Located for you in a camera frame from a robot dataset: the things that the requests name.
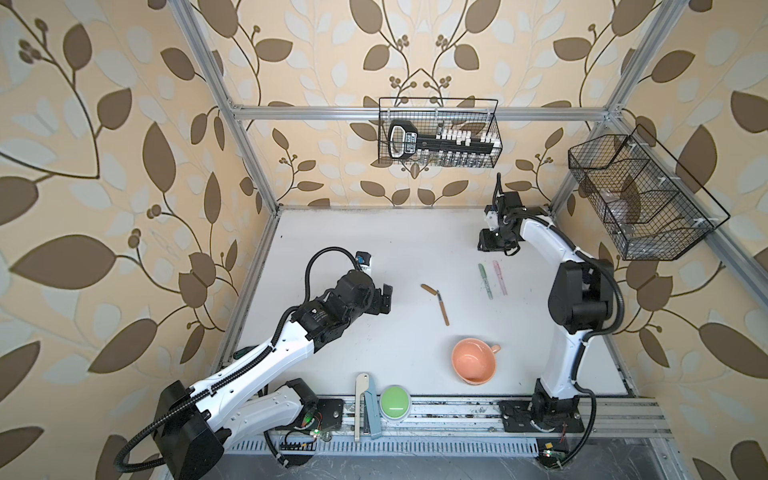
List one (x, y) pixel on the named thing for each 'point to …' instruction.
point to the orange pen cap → (429, 289)
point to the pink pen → (500, 276)
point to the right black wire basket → (650, 209)
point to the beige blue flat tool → (364, 386)
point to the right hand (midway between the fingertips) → (487, 247)
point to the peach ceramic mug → (474, 360)
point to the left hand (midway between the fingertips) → (379, 285)
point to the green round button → (395, 402)
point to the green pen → (485, 280)
